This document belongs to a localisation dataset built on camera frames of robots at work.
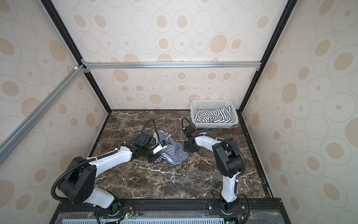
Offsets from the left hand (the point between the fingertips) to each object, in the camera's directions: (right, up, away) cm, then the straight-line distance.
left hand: (163, 153), depth 87 cm
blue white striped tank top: (+7, 0, +3) cm, 8 cm away
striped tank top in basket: (+39, +25, +26) cm, 53 cm away
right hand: (+20, +1, +10) cm, 22 cm away
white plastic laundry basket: (+24, +35, +30) cm, 51 cm away
